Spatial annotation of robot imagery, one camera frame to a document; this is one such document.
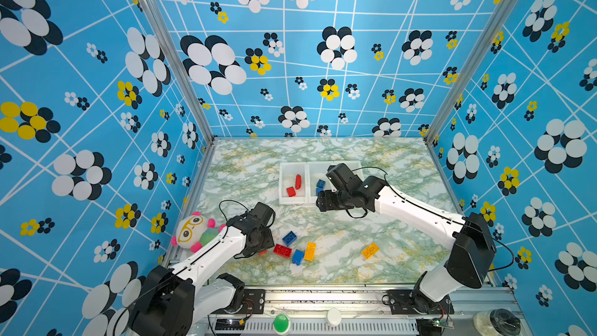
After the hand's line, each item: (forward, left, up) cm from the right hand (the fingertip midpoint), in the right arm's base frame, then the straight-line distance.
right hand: (325, 202), depth 82 cm
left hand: (-11, +21, -12) cm, 27 cm away
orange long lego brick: (-13, -16, -12) cm, 24 cm away
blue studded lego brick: (-8, +13, -12) cm, 20 cm away
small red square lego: (+12, +14, -12) cm, 21 cm away
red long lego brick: (-13, +16, -13) cm, 24 cm away
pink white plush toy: (-8, +47, -5) cm, 48 cm away
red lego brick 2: (-13, +23, -13) cm, 30 cm away
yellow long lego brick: (-13, +6, -13) cm, 19 cm away
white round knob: (-33, -1, -7) cm, 34 cm away
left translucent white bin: (+16, +13, -12) cm, 24 cm away
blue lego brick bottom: (-15, +10, -11) cm, 22 cm away
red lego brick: (+17, +11, -11) cm, 23 cm away
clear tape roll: (-34, -45, -4) cm, 57 cm away
